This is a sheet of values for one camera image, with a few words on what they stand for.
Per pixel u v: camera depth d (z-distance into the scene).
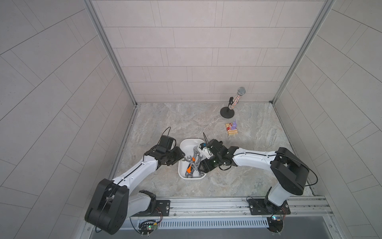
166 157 0.64
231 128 0.99
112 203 0.39
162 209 0.71
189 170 0.82
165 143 0.66
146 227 0.64
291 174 0.44
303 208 0.71
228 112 1.11
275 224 0.68
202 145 0.77
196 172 0.82
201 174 0.80
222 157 0.65
